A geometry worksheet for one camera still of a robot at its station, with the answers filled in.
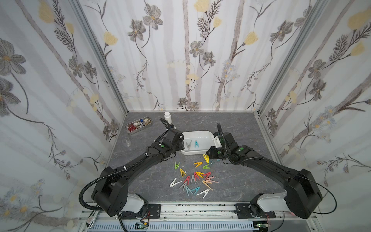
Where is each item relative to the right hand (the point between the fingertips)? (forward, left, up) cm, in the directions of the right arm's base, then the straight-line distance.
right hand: (206, 150), depth 82 cm
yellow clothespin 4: (-10, +3, -13) cm, 16 cm away
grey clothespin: (+9, +10, -14) cm, 19 cm away
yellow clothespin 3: (-9, +13, -13) cm, 21 cm away
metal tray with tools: (+26, +54, -17) cm, 62 cm away
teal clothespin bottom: (-19, +5, -12) cm, 23 cm away
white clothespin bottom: (-20, 0, -12) cm, 23 cm away
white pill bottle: (+31, +27, -9) cm, 42 cm away
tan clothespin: (-15, -1, -13) cm, 20 cm away
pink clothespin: (-13, -3, -12) cm, 18 cm away
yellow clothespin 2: (-3, +3, -13) cm, 14 cm away
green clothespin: (-5, -1, -14) cm, 15 cm away
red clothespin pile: (-13, +10, -12) cm, 21 cm away
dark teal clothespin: (-2, -5, -14) cm, 15 cm away
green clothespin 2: (-5, +17, -14) cm, 23 cm away
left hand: (+5, +14, 0) cm, 15 cm away
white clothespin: (-16, +18, -13) cm, 28 cm away
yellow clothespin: (-4, 0, -1) cm, 4 cm away
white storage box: (+16, -2, -15) cm, 22 cm away
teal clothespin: (+12, +5, -14) cm, 19 cm away
